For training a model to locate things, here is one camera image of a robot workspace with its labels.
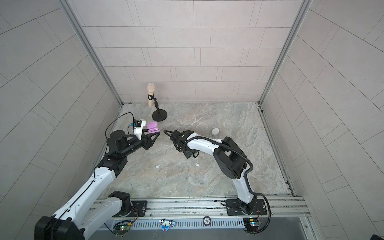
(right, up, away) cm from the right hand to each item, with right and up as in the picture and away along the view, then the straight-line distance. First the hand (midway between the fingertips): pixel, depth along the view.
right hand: (193, 152), depth 91 cm
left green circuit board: (-30, -28, -26) cm, 49 cm away
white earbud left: (-20, -7, -7) cm, 22 cm away
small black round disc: (+7, -26, -23) cm, 35 cm away
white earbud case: (+14, +12, +8) cm, 20 cm away
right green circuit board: (+28, -27, -23) cm, 45 cm away
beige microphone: (-26, +39, -2) cm, 47 cm away
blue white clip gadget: (-11, -26, -25) cm, 38 cm away
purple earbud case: (-19, +17, -18) cm, 32 cm away
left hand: (-16, +15, -17) cm, 28 cm away
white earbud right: (+3, -6, -6) cm, 9 cm away
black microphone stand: (-26, +23, +17) cm, 38 cm away
